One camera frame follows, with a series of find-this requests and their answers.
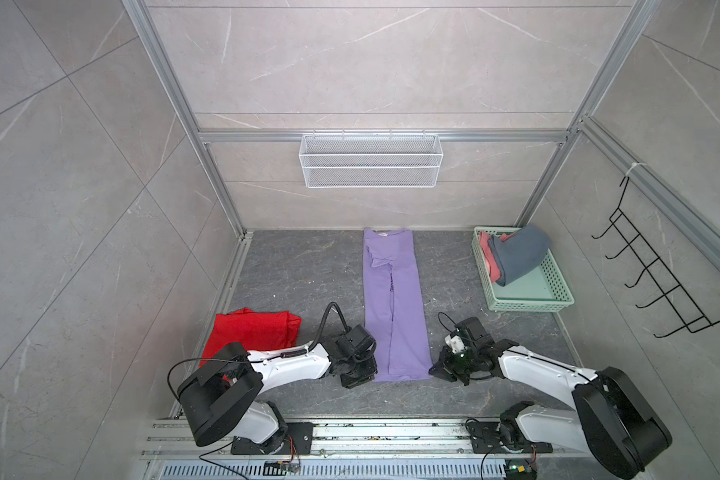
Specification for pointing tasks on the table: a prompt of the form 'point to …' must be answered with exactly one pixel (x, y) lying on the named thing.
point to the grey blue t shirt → (522, 253)
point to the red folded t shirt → (253, 330)
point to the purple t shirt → (396, 322)
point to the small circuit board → (277, 468)
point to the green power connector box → (518, 469)
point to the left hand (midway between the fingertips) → (380, 371)
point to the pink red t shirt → (490, 254)
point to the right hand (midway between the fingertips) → (428, 368)
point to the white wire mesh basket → (371, 160)
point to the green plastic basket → (543, 289)
